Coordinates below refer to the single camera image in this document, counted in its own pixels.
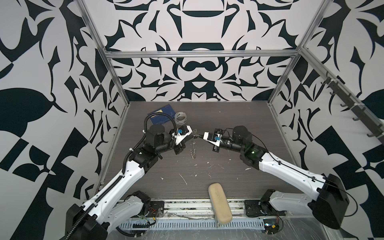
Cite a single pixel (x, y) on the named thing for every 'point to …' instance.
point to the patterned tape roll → (180, 118)
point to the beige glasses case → (220, 204)
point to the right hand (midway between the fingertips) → (202, 133)
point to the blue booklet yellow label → (159, 118)
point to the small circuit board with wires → (271, 225)
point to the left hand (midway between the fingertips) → (191, 131)
